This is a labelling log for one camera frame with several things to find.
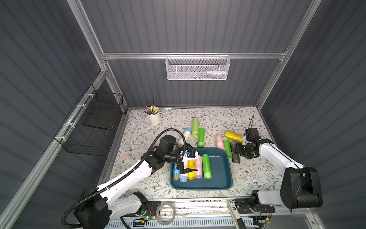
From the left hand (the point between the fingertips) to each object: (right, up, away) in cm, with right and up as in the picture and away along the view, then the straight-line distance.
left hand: (197, 160), depth 71 cm
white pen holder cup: (-28, +24, +31) cm, 48 cm away
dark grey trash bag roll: (+26, -3, +20) cm, 33 cm away
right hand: (+28, +1, +18) cm, 33 cm away
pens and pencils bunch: (-31, +27, +34) cm, 54 cm away
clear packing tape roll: (-12, -24, -1) cm, 27 cm away
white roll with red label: (-5, +11, +30) cm, 33 cm away
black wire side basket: (-57, +15, +3) cm, 59 cm away
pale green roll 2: (+1, +16, +34) cm, 37 cm away
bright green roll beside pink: (+22, +3, +23) cm, 32 cm away
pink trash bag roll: (+2, -7, +14) cm, 16 cm away
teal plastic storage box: (+16, -9, +15) cm, 24 cm away
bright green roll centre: (+5, +7, +28) cm, 29 cm away
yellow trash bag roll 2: (+27, +10, +28) cm, 40 cm away
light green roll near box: (-11, +8, -8) cm, 15 cm away
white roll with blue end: (-7, -13, +9) cm, 17 cm away
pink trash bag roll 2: (+17, +5, +26) cm, 31 cm away
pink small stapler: (-44, -4, +19) cm, 48 cm away
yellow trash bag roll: (-3, -6, +15) cm, 17 cm away
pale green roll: (+7, -8, +14) cm, 17 cm away
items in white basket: (+12, +50, +21) cm, 56 cm away
